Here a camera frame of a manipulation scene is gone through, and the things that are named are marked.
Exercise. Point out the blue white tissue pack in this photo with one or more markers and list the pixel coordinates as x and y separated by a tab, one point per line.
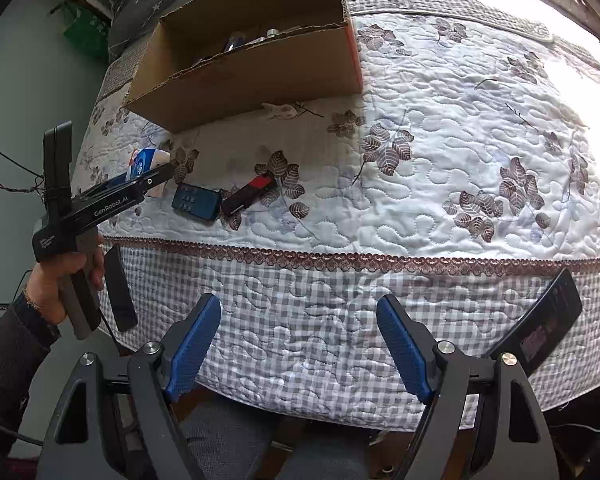
151	166

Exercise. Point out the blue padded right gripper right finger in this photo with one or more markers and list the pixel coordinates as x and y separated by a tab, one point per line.
411	346

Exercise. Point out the black red lighter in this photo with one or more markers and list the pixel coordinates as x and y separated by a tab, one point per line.
246	195

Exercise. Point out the floral quilted bedspread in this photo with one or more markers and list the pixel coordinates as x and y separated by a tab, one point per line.
460	180

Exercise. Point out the person's left forearm dark sleeve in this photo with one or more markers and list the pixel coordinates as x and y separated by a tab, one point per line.
25	341

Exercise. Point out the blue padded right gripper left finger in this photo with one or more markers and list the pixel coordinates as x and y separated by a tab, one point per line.
185	346

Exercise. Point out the brown cardboard box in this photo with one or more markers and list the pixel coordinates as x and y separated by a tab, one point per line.
212	59

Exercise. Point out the person's left hand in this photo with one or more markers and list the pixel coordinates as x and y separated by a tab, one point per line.
44	285

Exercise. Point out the smartphone with lit screen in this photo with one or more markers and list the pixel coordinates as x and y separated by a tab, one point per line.
535	336

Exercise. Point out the dark blue remote control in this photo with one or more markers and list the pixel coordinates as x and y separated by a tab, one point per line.
197	202

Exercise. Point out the white plastic clothespin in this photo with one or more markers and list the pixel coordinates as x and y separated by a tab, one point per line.
282	111

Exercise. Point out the green bag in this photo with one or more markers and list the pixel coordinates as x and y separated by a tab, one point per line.
86	32

